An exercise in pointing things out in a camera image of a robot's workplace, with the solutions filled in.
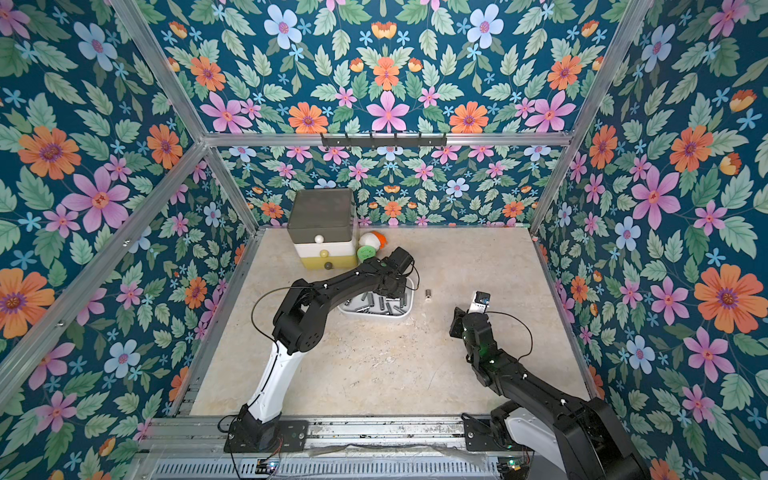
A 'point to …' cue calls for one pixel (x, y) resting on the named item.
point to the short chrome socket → (428, 294)
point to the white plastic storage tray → (374, 313)
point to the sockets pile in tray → (389, 304)
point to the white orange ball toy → (373, 239)
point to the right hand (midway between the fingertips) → (461, 309)
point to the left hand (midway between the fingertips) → (401, 287)
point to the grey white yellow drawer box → (322, 227)
